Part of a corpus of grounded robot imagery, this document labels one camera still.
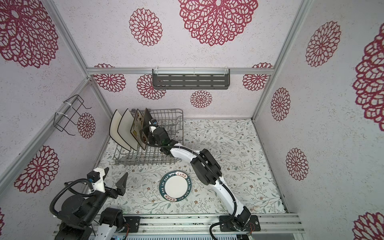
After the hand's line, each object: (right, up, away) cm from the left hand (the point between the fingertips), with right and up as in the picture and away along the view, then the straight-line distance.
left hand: (118, 174), depth 65 cm
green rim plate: (+23, -12, +19) cm, 32 cm away
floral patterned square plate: (-3, +21, +28) cm, 35 cm away
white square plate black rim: (-14, +19, +23) cm, 33 cm away
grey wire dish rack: (+17, +27, +55) cm, 64 cm away
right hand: (+5, +20, +29) cm, 36 cm away
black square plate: (+2, +23, +31) cm, 39 cm away
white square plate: (-10, +21, +28) cm, 36 cm away
